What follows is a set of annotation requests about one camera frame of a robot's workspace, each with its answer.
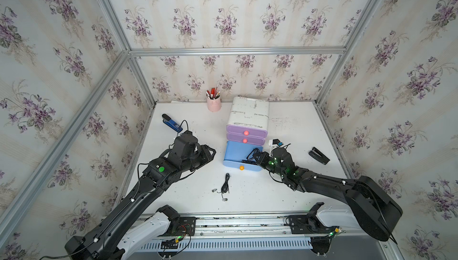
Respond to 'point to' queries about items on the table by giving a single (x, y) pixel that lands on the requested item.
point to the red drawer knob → (246, 133)
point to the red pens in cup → (213, 94)
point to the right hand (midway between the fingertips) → (253, 155)
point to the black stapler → (318, 155)
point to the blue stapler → (171, 123)
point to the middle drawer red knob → (245, 141)
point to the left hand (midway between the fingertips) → (217, 154)
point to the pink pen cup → (214, 105)
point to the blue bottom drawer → (236, 152)
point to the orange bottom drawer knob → (241, 168)
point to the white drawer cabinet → (248, 112)
